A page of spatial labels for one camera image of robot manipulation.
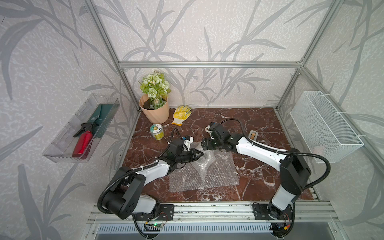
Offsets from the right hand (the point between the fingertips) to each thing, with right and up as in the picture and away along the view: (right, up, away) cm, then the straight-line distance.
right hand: (205, 142), depth 86 cm
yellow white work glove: (-18, +19, +30) cm, 40 cm away
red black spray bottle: (-50, +6, -26) cm, 57 cm away
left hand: (-1, -7, -2) cm, 8 cm away
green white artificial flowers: (-32, +34, +10) cm, 47 cm away
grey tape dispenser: (+32, +3, +13) cm, 35 cm away
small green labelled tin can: (-32, +6, +10) cm, 34 cm away
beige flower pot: (-33, +16, +16) cm, 39 cm away
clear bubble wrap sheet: (+5, -16, +1) cm, 17 cm away
